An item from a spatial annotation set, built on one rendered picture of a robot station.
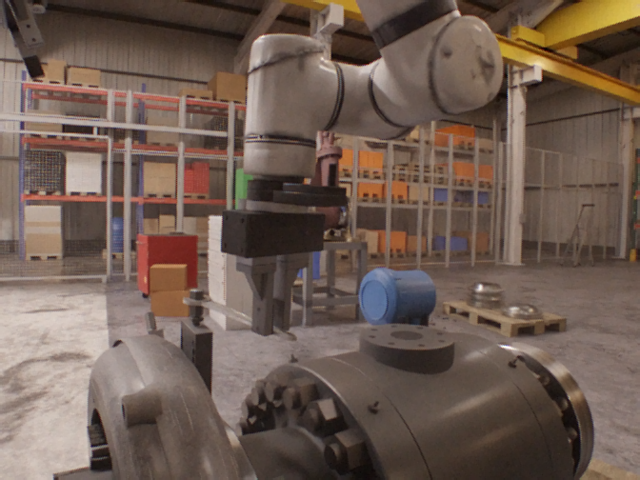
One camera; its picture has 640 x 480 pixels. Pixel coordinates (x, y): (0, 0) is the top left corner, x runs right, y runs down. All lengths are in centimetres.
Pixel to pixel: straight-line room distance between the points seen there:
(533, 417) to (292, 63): 84
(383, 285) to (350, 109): 73
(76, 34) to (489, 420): 1465
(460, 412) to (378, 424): 19
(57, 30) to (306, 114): 1459
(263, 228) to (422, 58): 24
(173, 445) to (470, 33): 53
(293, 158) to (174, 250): 559
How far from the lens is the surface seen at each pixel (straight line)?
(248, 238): 49
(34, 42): 85
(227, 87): 1283
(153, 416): 59
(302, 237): 54
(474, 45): 45
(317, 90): 52
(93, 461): 77
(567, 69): 1464
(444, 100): 44
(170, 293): 522
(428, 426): 84
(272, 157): 50
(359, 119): 55
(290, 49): 52
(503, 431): 96
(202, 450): 56
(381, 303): 121
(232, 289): 455
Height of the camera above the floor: 118
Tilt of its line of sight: 3 degrees down
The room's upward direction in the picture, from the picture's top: 1 degrees clockwise
